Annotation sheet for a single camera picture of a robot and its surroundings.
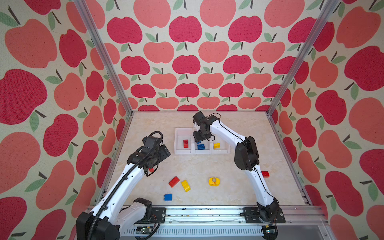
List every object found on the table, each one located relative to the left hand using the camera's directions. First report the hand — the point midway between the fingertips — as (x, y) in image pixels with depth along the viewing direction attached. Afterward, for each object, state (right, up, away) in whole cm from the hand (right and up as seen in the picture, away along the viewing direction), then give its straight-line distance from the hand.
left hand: (166, 154), depth 81 cm
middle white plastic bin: (+25, +3, +18) cm, 31 cm away
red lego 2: (-1, -1, -25) cm, 25 cm away
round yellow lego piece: (+27, -17, +2) cm, 32 cm away
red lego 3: (+4, -16, +4) cm, 17 cm away
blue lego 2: (+19, +4, +21) cm, 28 cm away
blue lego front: (+1, -24, +1) cm, 24 cm away
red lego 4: (+58, -13, +7) cm, 60 cm away
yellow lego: (+31, +3, +18) cm, 36 cm away
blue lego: (+20, +2, +17) cm, 27 cm away
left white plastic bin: (+6, +9, +26) cm, 28 cm away
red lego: (+10, +4, +21) cm, 23 cm away
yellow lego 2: (+11, -19, +3) cm, 22 cm away
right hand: (+20, +8, +18) cm, 28 cm away
